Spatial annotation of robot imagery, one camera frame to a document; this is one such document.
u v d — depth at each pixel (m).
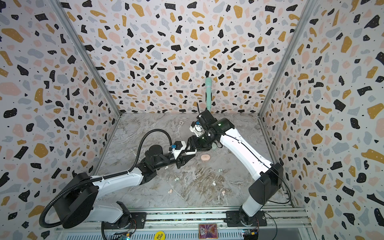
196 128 0.68
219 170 0.92
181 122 1.17
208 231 0.70
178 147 0.63
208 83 0.96
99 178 0.47
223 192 0.83
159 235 0.69
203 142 0.63
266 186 0.41
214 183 0.86
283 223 0.76
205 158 0.95
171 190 0.83
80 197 0.41
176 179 0.87
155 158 0.62
